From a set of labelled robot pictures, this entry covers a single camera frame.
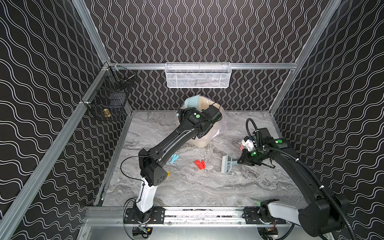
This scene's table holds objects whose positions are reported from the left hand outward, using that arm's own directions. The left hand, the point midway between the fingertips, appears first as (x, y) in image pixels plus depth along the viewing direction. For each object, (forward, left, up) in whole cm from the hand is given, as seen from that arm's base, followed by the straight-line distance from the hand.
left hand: (180, 110), depth 71 cm
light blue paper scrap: (-6, +7, -35) cm, 36 cm away
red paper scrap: (-10, -10, -35) cm, 38 cm away
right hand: (-14, -30, -23) cm, 41 cm away
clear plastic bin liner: (+9, -24, -18) cm, 32 cm away
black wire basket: (+19, +48, -8) cm, 52 cm away
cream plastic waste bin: (0, -14, -25) cm, 28 cm away
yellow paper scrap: (-16, +9, -37) cm, 41 cm away
